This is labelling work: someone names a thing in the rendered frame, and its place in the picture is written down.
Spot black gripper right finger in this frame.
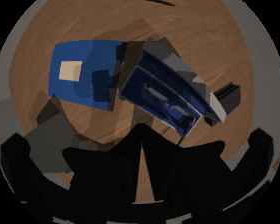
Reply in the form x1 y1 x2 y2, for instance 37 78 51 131
141 123 225 201

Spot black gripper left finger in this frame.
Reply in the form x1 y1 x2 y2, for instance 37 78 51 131
62 123 142 203

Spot black-framed glasses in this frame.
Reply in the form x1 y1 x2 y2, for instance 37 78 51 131
143 81 196 146

